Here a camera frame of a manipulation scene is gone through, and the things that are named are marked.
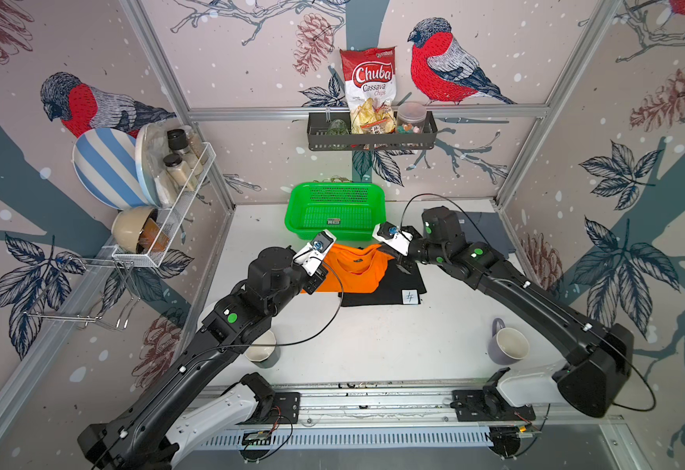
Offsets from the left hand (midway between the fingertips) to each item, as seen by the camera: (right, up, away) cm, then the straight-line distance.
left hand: (324, 240), depth 65 cm
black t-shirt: (+22, -18, +31) cm, 41 cm away
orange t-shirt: (+7, -7, +6) cm, 12 cm away
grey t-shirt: (+59, +3, +47) cm, 76 cm away
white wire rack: (-39, +22, +18) cm, 48 cm away
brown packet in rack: (-39, 0, -1) cm, 39 cm away
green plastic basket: (+6, +10, +54) cm, 55 cm away
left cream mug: (-18, -33, +16) cm, 41 cm away
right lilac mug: (+51, -31, +16) cm, 62 cm away
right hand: (+14, 0, +9) cm, 17 cm away
